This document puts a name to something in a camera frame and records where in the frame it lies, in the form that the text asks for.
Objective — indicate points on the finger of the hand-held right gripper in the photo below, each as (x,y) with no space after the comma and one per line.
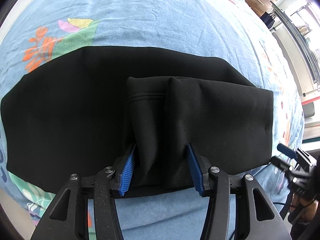
(281,163)
(286,150)

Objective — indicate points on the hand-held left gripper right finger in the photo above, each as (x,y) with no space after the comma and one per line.
(195,170)

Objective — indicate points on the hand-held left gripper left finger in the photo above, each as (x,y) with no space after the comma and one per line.
(127,170)

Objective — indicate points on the black pants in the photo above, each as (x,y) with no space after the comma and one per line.
(75,117)

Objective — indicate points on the person's right hand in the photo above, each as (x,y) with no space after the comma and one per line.
(310,210)

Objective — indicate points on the dark tote bag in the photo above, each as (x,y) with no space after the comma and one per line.
(268,20)

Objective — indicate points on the blue printed bed sheet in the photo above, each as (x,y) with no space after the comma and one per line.
(150,17)

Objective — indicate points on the red metal frame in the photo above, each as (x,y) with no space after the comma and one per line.
(311,101)

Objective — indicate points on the glass desk with metal frame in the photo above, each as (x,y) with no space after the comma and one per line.
(300,42)

